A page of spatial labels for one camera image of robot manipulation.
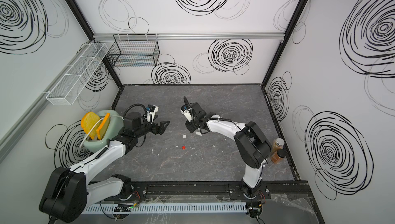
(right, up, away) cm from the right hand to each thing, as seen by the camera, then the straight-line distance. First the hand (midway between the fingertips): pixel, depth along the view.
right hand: (188, 123), depth 90 cm
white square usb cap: (-3, -8, +3) cm, 9 cm away
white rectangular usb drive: (+6, -6, +3) cm, 9 cm away
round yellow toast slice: (-48, +4, -15) cm, 51 cm away
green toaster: (-40, 0, -6) cm, 41 cm away
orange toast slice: (-40, 0, -19) cm, 44 cm away
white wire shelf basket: (-56, +19, -18) cm, 62 cm away
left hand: (-14, +4, -6) cm, 16 cm away
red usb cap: (-3, -14, -1) cm, 14 cm away
